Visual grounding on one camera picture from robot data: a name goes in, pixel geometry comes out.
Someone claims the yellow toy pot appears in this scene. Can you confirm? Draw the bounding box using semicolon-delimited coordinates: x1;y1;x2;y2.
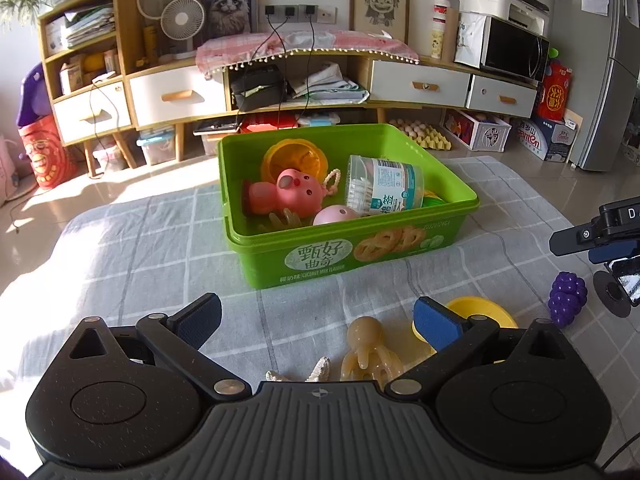
411;296;518;356

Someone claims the pink lace cloth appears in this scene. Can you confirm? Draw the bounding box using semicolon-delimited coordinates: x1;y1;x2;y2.
195;29;420;78

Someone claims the purple toy grape bunch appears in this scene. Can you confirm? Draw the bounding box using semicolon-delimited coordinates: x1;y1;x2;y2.
547;271;588;328

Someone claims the wooden shelf unit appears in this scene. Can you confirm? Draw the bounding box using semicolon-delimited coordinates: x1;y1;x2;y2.
38;0;143;174

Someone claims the black microwave oven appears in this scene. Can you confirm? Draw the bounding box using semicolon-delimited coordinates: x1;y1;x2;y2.
454;12;549;82

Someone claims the beige dried starfish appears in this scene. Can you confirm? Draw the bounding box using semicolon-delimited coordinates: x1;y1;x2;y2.
265;356;331;382

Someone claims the yellow egg tray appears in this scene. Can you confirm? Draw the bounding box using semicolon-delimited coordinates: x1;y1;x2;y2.
388;118;452;151

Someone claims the small white desk fan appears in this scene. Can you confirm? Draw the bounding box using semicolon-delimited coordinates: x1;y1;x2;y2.
160;0;205;58

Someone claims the white blue cardboard box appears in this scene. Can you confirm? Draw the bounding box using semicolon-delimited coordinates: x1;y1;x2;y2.
513;117;577;162

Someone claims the black bag in cabinet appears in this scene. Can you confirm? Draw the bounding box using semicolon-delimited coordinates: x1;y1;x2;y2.
231;65;285;112

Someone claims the framed cartoon girl picture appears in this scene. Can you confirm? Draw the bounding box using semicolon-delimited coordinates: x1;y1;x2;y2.
349;0;410;44

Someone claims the orange round mould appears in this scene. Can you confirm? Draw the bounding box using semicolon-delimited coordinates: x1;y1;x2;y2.
260;139;329;183

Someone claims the green plastic cookie box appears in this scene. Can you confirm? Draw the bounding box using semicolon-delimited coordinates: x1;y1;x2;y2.
218;124;480;288

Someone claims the red lantern bag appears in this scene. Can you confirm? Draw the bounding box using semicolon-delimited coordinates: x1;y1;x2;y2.
18;114;76;190

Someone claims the clear cotton swab jar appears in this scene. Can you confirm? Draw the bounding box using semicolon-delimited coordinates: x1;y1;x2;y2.
345;155;424;216

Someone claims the red gift bag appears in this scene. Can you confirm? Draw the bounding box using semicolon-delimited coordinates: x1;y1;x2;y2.
535;60;573;122

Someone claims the pink round ball toy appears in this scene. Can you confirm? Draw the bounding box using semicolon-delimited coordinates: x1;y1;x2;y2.
312;204;360;226

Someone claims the pink pig toy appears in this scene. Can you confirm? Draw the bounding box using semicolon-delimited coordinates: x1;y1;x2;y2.
242;169;329;219

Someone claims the white red storage box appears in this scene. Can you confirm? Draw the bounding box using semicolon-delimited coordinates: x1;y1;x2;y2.
440;108;511;153

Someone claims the silver refrigerator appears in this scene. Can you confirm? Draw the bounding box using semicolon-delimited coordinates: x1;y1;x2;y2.
550;0;639;172

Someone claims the wooden tv cabinet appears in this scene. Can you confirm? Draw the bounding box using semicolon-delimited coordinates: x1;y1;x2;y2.
126;49;536;132

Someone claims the beige toy octopus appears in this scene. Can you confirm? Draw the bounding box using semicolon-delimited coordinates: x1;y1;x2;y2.
341;316;405;388

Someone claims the grey checked table cloth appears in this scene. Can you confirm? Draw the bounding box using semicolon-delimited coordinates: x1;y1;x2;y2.
0;155;640;470

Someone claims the clear plastic storage bin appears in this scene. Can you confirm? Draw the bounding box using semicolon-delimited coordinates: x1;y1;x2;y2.
136;126;176;166

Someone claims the framed cat picture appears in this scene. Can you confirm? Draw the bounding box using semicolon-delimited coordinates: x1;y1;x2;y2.
201;0;258;41

